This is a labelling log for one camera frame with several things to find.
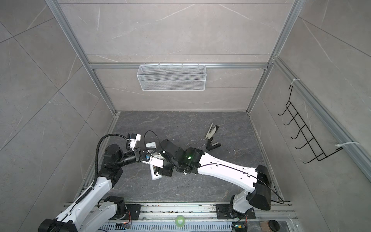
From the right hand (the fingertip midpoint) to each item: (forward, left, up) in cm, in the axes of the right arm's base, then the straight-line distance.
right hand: (157, 162), depth 68 cm
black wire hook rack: (+3, -72, +8) cm, 72 cm away
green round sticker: (-22, -10, -22) cm, 33 cm away
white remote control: (-4, +1, -4) cm, 6 cm away
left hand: (+6, +2, +2) cm, 7 cm away
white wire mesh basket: (+60, -4, +8) cm, 61 cm away
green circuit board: (-25, -39, -23) cm, 52 cm away
